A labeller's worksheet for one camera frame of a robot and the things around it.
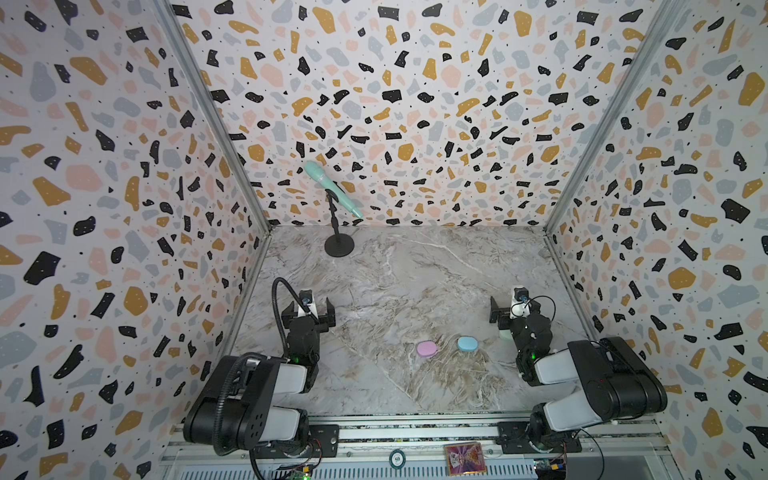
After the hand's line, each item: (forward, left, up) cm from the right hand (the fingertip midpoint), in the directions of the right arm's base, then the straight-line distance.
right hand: (517, 296), depth 90 cm
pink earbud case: (-13, +27, -8) cm, 31 cm away
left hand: (-4, +60, +2) cm, 60 cm away
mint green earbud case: (-10, +4, -7) cm, 13 cm away
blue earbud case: (-11, +15, -9) cm, 21 cm away
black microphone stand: (+26, +61, -6) cm, 66 cm away
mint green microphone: (+29, +62, +24) cm, 73 cm away
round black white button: (-41, +35, -9) cm, 54 cm away
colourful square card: (-40, +19, -8) cm, 45 cm away
